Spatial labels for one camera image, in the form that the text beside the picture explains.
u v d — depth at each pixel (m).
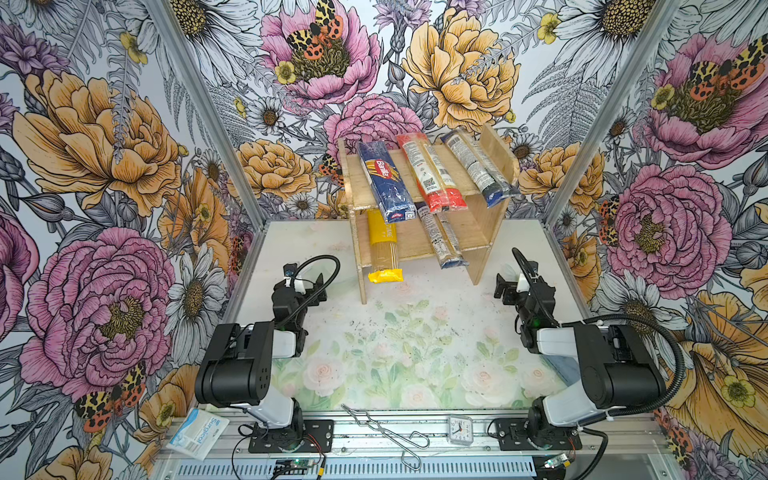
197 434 0.74
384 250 0.82
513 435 0.74
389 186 0.64
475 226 0.92
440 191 0.65
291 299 0.72
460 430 0.74
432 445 0.73
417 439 0.75
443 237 0.85
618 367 0.47
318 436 0.74
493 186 0.66
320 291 0.91
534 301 0.72
